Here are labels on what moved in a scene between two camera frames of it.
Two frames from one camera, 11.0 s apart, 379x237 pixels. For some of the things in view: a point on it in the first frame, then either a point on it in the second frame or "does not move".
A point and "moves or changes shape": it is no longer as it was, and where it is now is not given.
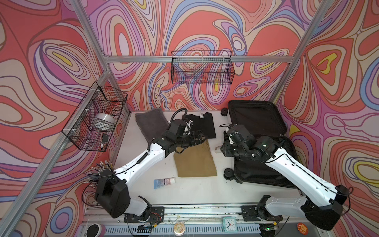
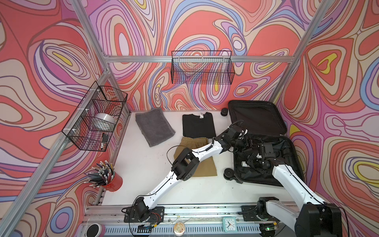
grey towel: [152, 123] does not move
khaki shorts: [195, 160] does not move
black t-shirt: [204, 123] does not move
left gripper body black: [186, 141] -> [241, 144]
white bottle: [217, 149] moves or changes shape
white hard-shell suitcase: [261, 118] does not move
